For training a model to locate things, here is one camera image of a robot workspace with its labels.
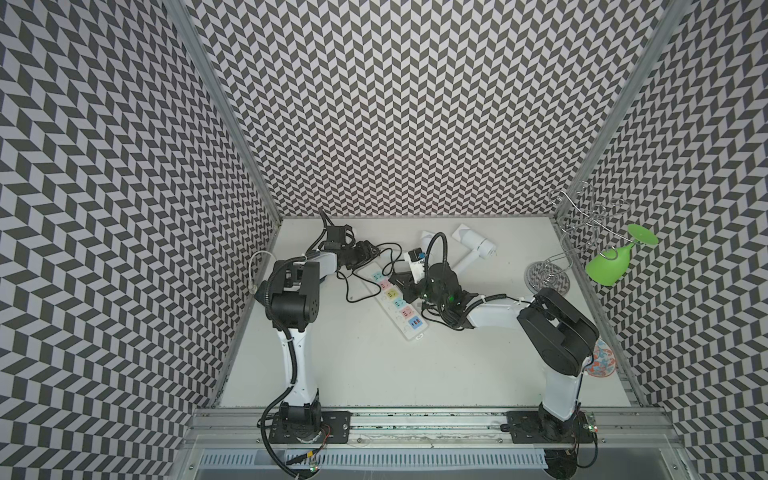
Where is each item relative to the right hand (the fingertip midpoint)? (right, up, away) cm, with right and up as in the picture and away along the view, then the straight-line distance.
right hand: (393, 279), depth 88 cm
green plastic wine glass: (+57, +4, -10) cm, 58 cm away
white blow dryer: (+29, +11, +16) cm, 35 cm away
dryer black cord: (+19, -15, -1) cm, 24 cm away
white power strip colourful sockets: (+4, -11, 0) cm, 12 cm away
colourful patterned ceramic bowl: (+58, -21, -8) cm, 62 cm away
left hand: (-7, +7, +16) cm, 19 cm away
